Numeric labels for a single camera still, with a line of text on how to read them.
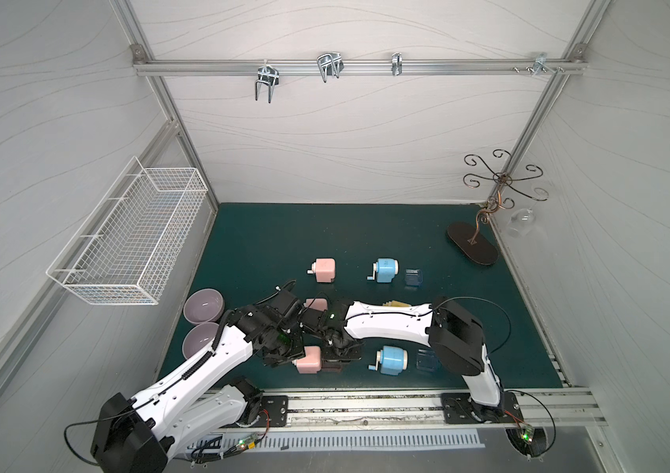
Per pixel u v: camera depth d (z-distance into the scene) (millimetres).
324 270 931
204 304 903
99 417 401
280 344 645
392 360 748
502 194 823
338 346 684
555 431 663
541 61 765
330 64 764
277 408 733
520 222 886
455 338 478
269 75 781
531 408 692
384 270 931
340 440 703
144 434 387
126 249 686
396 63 783
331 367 797
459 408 748
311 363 750
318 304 707
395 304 862
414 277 994
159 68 784
